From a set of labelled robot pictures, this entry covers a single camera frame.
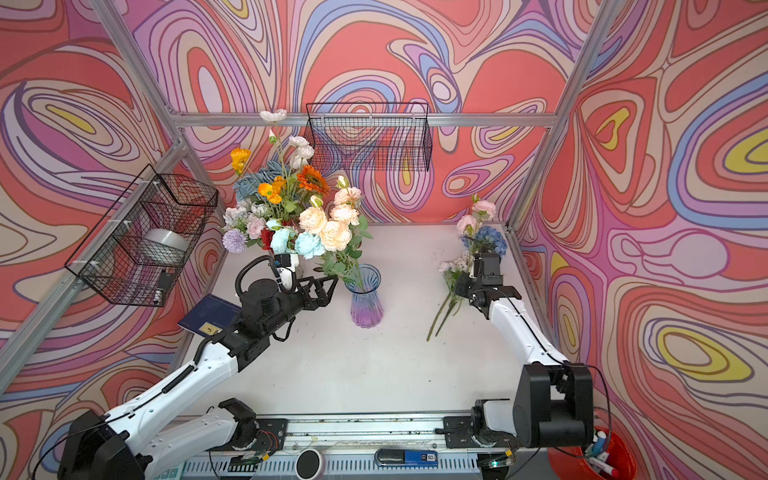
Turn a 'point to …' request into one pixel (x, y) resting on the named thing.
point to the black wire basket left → (137, 253)
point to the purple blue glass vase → (366, 307)
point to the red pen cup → (608, 458)
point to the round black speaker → (307, 464)
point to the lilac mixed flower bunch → (451, 271)
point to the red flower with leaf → (266, 238)
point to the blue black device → (406, 458)
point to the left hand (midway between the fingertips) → (329, 277)
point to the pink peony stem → (482, 211)
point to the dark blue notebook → (210, 316)
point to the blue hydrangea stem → (486, 239)
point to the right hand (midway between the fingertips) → (465, 287)
